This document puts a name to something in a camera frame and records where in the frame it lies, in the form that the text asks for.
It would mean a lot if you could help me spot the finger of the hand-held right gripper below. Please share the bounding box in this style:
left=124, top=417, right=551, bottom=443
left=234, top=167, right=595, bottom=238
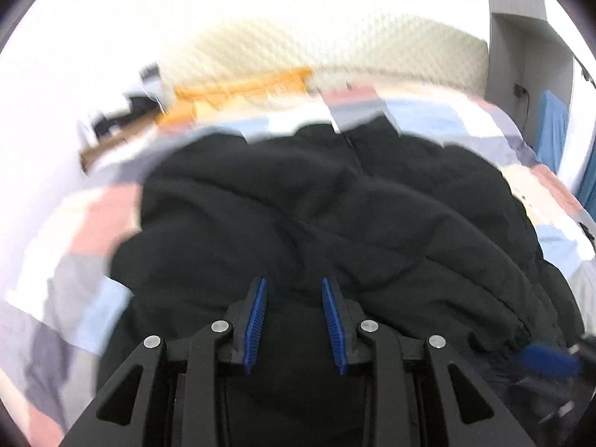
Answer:
left=520, top=343, right=579, bottom=381

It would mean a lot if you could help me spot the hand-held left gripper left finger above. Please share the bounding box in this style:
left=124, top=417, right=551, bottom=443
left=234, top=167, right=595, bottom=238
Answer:
left=65, top=276, right=268, bottom=447

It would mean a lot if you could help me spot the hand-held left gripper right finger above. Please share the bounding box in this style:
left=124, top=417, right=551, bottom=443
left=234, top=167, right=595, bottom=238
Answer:
left=321, top=277, right=536, bottom=447

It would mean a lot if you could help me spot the black puffer jacket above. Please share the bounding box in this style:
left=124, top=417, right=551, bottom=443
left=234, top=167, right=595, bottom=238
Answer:
left=95, top=116, right=588, bottom=447

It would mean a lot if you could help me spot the blue curtain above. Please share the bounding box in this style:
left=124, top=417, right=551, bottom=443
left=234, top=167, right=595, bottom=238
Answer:
left=577, top=149, right=596, bottom=224

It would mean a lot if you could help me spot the checkered pastel blanket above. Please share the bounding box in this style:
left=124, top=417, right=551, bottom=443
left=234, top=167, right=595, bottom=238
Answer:
left=0, top=81, right=596, bottom=447

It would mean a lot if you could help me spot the wooden nightstand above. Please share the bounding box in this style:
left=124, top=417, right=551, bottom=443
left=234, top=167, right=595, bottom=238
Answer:
left=78, top=107, right=165, bottom=176

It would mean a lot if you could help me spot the blue towel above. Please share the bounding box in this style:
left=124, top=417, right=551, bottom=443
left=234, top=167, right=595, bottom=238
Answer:
left=533, top=89, right=571, bottom=173

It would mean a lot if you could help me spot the yellow pillow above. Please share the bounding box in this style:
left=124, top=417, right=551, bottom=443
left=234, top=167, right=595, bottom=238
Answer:
left=158, top=67, right=314, bottom=125

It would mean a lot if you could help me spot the cream quilted headboard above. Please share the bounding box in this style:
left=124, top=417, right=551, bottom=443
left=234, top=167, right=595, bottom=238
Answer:
left=161, top=16, right=489, bottom=103

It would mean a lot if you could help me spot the grey and white wardrobe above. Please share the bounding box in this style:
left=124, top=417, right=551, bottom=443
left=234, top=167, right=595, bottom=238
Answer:
left=482, top=0, right=596, bottom=187

